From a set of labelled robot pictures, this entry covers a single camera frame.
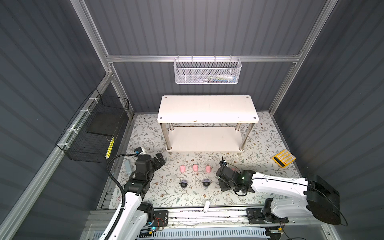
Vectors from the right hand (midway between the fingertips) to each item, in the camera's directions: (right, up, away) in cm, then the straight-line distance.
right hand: (222, 183), depth 83 cm
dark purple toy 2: (-9, +1, -2) cm, 10 cm away
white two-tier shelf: (-6, +35, +32) cm, 48 cm away
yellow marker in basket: (-55, +22, -15) cm, 61 cm away
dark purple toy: (-22, +1, -2) cm, 22 cm away
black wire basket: (-66, +27, -11) cm, 72 cm away
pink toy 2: (-15, +7, +7) cm, 18 cm away
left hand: (-37, +15, -2) cm, 40 cm away
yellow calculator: (+41, +12, +11) cm, 44 cm away
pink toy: (-23, +7, +6) cm, 25 cm away
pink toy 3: (-7, +7, +6) cm, 11 cm away
